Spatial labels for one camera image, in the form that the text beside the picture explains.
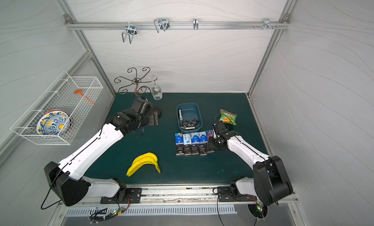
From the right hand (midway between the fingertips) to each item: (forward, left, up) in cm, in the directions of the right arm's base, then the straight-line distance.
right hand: (212, 143), depth 88 cm
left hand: (+4, +34, +20) cm, 40 cm away
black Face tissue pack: (-4, +15, -2) cm, 16 cm away
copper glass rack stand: (+16, +41, +29) cm, 53 cm away
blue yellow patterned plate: (-8, +72, +31) cm, 79 cm away
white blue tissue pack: (+4, +16, -2) cm, 17 cm away
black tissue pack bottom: (+11, +14, 0) cm, 18 cm away
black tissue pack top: (-3, +2, -3) cm, 4 cm away
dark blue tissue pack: (+4, +21, -2) cm, 22 cm away
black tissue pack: (+20, +22, +1) cm, 30 cm away
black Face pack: (+14, +18, -1) cm, 23 cm away
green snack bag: (+19, -12, +1) cm, 22 cm away
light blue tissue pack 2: (+5, +6, -2) cm, 7 cm away
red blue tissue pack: (+8, +1, -2) cm, 9 cm away
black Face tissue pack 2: (-3, +10, -2) cm, 11 cm away
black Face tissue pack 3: (-3, +6, -2) cm, 7 cm away
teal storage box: (+27, +16, -2) cm, 31 cm away
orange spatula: (+14, +75, +29) cm, 82 cm away
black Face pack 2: (+16, +12, -2) cm, 21 cm away
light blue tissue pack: (+4, +11, -2) cm, 12 cm away
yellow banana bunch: (-12, +37, +3) cm, 39 cm away
